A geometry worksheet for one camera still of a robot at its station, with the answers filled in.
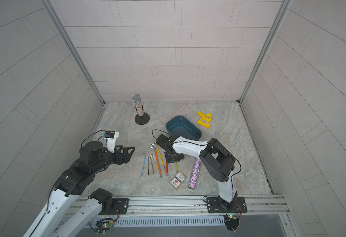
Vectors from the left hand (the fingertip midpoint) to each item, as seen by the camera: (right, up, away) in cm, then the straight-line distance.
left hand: (132, 146), depth 70 cm
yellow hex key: (+10, -8, +19) cm, 23 cm away
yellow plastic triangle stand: (+41, +12, +35) cm, 55 cm away
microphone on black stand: (-4, +13, +34) cm, 37 cm away
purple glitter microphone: (+30, -18, +8) cm, 36 cm away
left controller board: (-11, -34, -5) cm, 36 cm away
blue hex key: (+2, -14, +15) cm, 20 cm away
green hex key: (+21, -14, +13) cm, 28 cm away
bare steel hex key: (+5, -9, +19) cm, 21 cm away
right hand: (+19, -13, +18) cm, 29 cm away
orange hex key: (+10, -13, +16) cm, 23 cm away
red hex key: (+15, -15, +12) cm, 25 cm away
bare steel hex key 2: (+7, -15, +14) cm, 22 cm away
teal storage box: (+23, +7, +32) cm, 40 cm away
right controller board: (+48, -35, -1) cm, 59 cm away
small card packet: (+22, -20, +8) cm, 31 cm away
